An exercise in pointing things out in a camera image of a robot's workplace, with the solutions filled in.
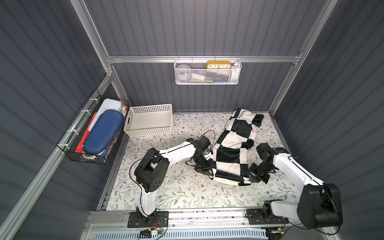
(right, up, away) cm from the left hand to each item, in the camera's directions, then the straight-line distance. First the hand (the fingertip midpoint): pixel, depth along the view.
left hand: (213, 178), depth 81 cm
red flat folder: (-61, +18, -16) cm, 65 cm away
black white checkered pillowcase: (+13, +6, +11) cm, 18 cm away
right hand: (+20, 0, 0) cm, 20 cm away
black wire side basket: (-62, +23, -19) cm, 69 cm away
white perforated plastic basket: (-47, +34, +36) cm, 68 cm away
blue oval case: (-52, +26, -13) cm, 60 cm away
